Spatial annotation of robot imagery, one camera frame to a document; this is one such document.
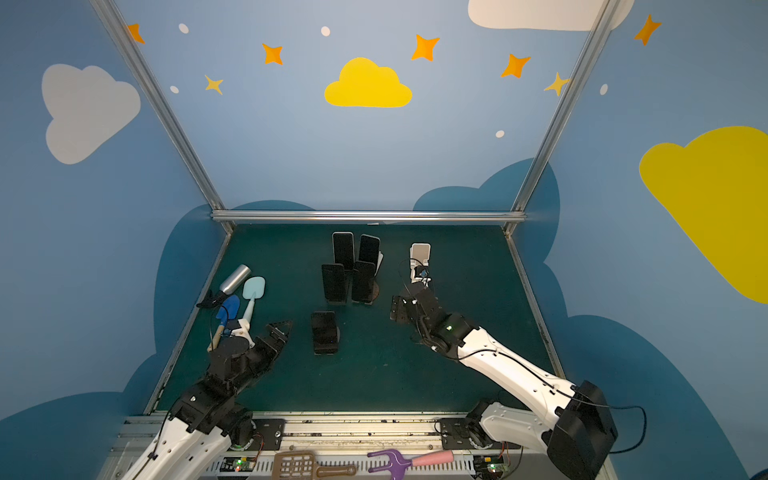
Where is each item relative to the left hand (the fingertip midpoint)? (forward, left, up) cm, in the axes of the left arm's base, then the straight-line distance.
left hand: (294, 333), depth 78 cm
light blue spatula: (+22, +22, -13) cm, 33 cm away
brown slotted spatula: (-28, -4, -13) cm, 31 cm away
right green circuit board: (-27, -50, -14) cm, 59 cm away
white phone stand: (+36, -37, -9) cm, 52 cm away
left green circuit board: (-28, +11, -13) cm, 33 cm away
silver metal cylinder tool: (+21, +30, -10) cm, 38 cm away
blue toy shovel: (+13, +27, -13) cm, 33 cm away
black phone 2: (+34, -18, -4) cm, 39 cm away
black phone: (+34, -9, -5) cm, 36 cm away
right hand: (+9, -30, +5) cm, 32 cm away
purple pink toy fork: (-27, -28, -14) cm, 41 cm away
